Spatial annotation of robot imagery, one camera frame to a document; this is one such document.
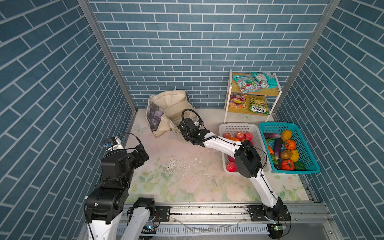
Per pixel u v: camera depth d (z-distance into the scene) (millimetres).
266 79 880
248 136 987
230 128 994
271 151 903
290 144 946
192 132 722
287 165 847
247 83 849
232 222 726
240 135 987
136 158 531
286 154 876
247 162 558
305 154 886
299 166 860
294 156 903
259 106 988
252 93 840
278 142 999
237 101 1008
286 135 988
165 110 1107
